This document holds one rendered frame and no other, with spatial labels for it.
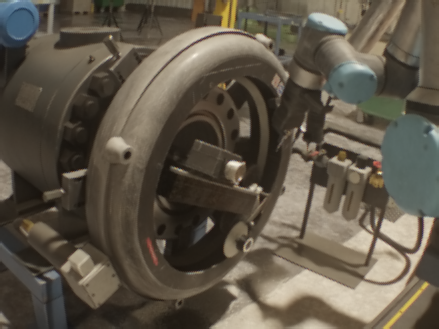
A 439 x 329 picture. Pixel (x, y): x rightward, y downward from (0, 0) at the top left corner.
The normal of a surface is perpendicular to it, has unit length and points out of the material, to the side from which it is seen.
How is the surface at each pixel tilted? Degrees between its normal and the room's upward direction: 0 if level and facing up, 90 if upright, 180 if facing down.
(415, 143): 95
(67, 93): 52
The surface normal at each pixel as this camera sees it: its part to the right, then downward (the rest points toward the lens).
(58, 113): -0.51, -0.18
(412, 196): -0.94, 0.12
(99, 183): -0.58, 0.08
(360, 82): 0.17, 0.74
